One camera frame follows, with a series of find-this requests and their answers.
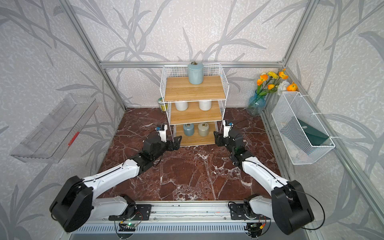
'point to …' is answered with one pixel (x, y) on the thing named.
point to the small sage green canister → (203, 129)
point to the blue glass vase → (256, 104)
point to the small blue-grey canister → (189, 129)
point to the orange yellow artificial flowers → (270, 81)
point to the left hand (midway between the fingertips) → (175, 136)
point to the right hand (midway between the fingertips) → (218, 131)
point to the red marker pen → (73, 138)
